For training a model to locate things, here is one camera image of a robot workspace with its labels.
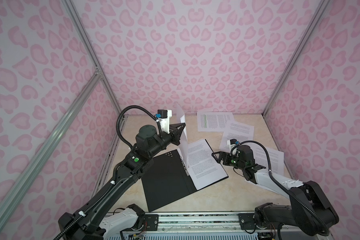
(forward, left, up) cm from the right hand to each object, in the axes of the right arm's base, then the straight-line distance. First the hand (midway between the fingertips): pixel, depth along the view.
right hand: (217, 154), depth 86 cm
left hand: (-2, +18, +29) cm, 34 cm away
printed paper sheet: (-3, +7, -11) cm, 14 cm away
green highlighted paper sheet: (+36, -2, -12) cm, 38 cm away
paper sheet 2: (+4, -40, -12) cm, 42 cm away
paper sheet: (+27, -17, -12) cm, 34 cm away
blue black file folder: (-11, +30, -11) cm, 33 cm away
